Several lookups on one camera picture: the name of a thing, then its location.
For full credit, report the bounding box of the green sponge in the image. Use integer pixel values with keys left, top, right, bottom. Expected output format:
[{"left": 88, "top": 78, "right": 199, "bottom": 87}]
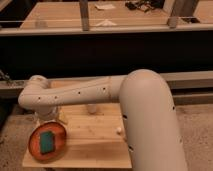
[{"left": 40, "top": 131, "right": 55, "bottom": 154}]

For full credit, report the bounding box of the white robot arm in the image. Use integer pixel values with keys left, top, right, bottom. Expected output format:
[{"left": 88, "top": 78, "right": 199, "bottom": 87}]
[{"left": 18, "top": 69, "right": 188, "bottom": 171}]

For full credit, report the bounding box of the yellow object behind arm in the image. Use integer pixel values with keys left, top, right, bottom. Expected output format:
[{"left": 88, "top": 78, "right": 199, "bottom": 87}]
[{"left": 58, "top": 112, "right": 68, "bottom": 125}]

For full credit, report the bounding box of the orange ceramic bowl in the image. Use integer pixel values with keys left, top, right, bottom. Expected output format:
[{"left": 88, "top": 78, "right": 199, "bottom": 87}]
[{"left": 28, "top": 122, "right": 67, "bottom": 162}]

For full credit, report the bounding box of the wooden board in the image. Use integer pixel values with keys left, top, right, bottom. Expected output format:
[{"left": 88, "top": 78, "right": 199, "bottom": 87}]
[{"left": 21, "top": 78, "right": 133, "bottom": 170}]

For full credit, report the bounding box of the white paper sheet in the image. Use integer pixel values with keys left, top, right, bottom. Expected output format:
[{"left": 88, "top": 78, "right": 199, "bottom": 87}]
[{"left": 95, "top": 4, "right": 116, "bottom": 10}]

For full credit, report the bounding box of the grey metal post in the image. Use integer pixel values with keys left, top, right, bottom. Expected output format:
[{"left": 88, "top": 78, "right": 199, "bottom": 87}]
[{"left": 79, "top": 0, "right": 90, "bottom": 31}]

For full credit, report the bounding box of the black cables clutter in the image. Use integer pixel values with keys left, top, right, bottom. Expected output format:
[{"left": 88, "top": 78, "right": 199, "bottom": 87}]
[{"left": 125, "top": 0, "right": 165, "bottom": 13}]

